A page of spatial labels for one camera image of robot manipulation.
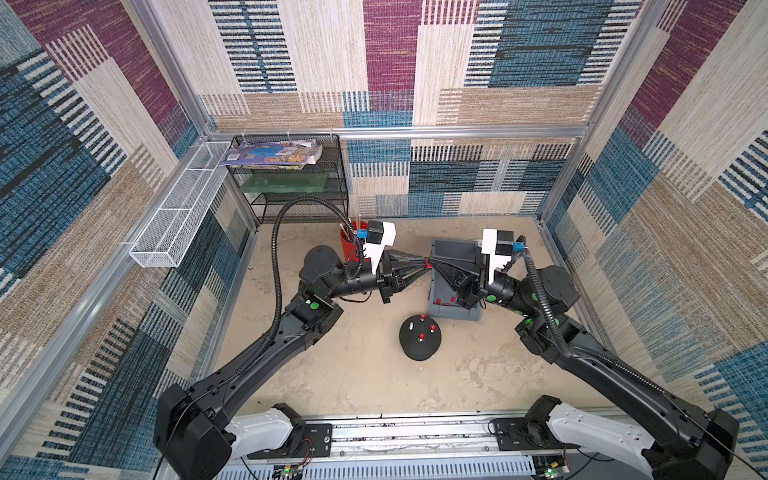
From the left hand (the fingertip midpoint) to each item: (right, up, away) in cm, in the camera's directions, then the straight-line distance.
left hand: (428, 267), depth 57 cm
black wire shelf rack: (-46, +22, +37) cm, 63 cm away
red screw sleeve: (+4, -18, +39) cm, 43 cm away
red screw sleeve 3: (+1, -19, +22) cm, 29 cm away
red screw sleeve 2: (+4, -17, +22) cm, 28 cm away
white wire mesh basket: (-60, +5, +14) cm, 61 cm away
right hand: (+1, +1, -1) cm, 1 cm away
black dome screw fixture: (-2, -19, +25) cm, 31 cm away
